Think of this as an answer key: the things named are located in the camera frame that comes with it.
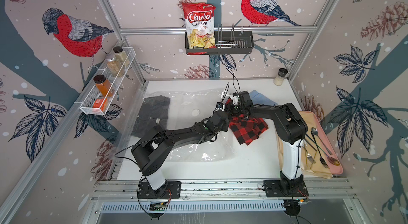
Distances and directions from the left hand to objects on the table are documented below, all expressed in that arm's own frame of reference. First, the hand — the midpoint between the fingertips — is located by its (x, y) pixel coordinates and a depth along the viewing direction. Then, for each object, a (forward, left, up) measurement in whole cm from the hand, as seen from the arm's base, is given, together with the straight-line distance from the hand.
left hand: (229, 117), depth 87 cm
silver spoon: (-4, -52, -10) cm, 53 cm away
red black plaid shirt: (-4, -10, -7) cm, 13 cm away
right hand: (+11, +3, -8) cm, 14 cm away
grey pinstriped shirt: (+9, +47, -9) cm, 49 cm away
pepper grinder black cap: (+37, -41, 0) cm, 55 cm away
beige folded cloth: (-19, -46, -11) cm, 51 cm away
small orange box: (-7, +58, +23) cm, 62 cm away
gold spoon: (-20, -53, -9) cm, 57 cm away
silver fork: (-20, -43, -10) cm, 48 cm away
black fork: (-19, -49, -11) cm, 54 cm away
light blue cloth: (+21, -23, -11) cm, 33 cm away
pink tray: (-23, -53, -10) cm, 59 cm away
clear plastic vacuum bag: (+13, +35, -12) cm, 39 cm away
